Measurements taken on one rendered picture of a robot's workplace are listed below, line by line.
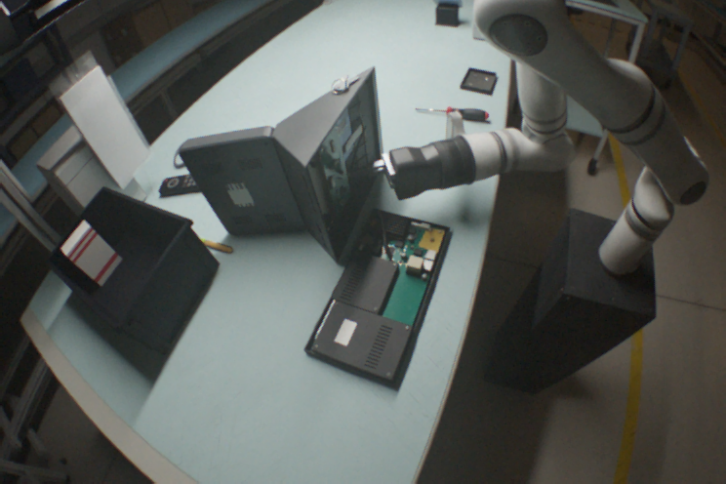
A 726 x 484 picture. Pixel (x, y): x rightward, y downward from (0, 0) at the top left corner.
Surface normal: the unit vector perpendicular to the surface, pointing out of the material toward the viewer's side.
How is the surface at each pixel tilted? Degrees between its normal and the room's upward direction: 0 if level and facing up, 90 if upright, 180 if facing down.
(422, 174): 90
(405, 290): 0
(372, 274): 0
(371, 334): 0
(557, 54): 110
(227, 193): 90
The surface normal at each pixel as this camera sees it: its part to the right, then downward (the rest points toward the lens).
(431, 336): -0.11, -0.63
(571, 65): -0.16, 0.93
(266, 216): 0.00, 0.77
